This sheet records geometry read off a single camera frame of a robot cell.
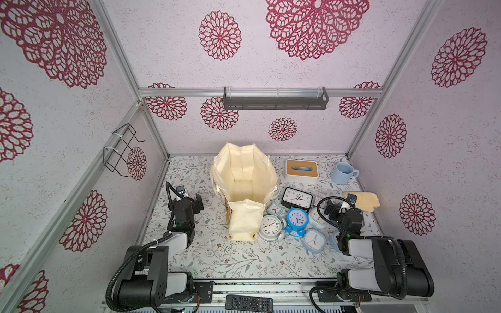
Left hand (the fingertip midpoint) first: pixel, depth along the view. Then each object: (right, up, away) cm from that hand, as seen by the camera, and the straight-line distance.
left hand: (187, 197), depth 90 cm
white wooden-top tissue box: (+58, +12, +17) cm, 62 cm away
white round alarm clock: (+60, -11, -1) cm, 61 cm away
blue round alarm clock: (+51, -11, 0) cm, 53 cm away
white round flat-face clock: (+43, +1, +9) cm, 44 cm away
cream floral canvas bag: (+27, +8, +15) cm, 32 cm away
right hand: (+71, -1, -1) cm, 71 cm away
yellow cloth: (+88, -3, +8) cm, 88 cm away
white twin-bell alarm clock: (+39, -13, -4) cm, 42 cm away
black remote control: (+29, -36, -20) cm, 50 cm away
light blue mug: (+79, +11, +13) cm, 80 cm away
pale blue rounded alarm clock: (+57, -18, -5) cm, 60 cm away
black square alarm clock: (+53, -2, +7) cm, 53 cm away
